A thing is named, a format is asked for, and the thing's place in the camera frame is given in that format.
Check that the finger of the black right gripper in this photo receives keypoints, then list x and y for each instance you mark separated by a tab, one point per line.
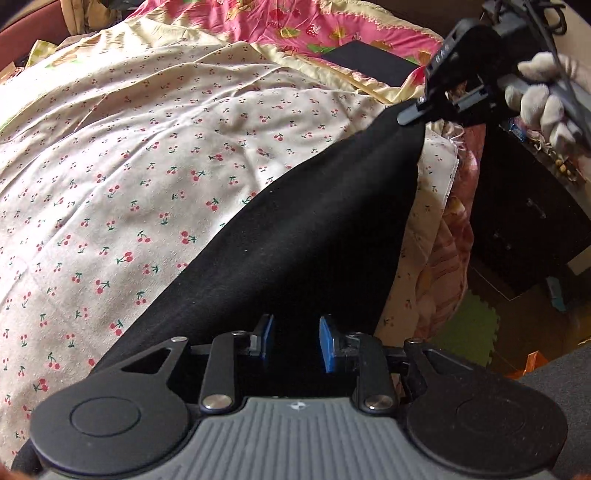
415	112

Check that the cherry print bed sheet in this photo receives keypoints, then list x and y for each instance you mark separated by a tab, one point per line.
121	157

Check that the black pants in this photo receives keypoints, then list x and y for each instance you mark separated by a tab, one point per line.
324	240

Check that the pink floral quilt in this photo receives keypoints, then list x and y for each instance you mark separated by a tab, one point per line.
432	276

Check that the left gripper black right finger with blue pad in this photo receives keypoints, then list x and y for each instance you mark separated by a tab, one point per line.
361	357

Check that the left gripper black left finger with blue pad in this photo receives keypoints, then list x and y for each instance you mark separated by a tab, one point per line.
235	368

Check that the white gloved right hand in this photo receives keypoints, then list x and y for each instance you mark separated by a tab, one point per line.
542	110

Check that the green foam floor mat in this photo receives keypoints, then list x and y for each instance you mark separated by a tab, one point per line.
472	332

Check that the black flat item on quilt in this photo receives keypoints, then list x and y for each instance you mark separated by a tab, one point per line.
372	62

